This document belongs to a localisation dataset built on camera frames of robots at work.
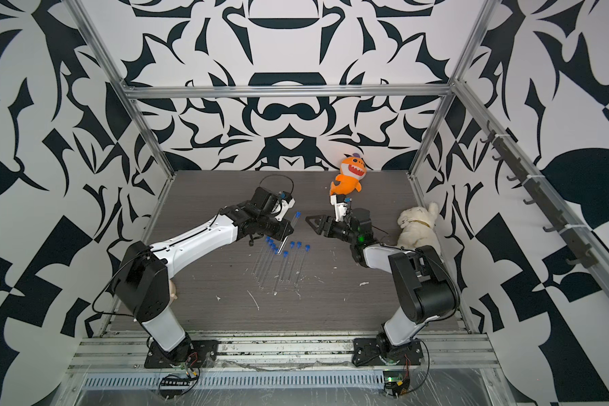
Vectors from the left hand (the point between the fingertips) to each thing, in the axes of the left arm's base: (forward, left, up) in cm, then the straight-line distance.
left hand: (290, 225), depth 86 cm
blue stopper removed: (+3, -3, +2) cm, 4 cm away
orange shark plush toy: (+31, -27, -6) cm, 42 cm away
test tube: (-9, +2, +6) cm, 11 cm away
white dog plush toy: (0, -45, -5) cm, 46 cm away
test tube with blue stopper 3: (-9, +8, -14) cm, 18 cm away
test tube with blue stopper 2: (-7, +9, -13) cm, 18 cm away
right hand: (+2, -7, +1) cm, 7 cm away
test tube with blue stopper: (+1, +9, -13) cm, 16 cm away
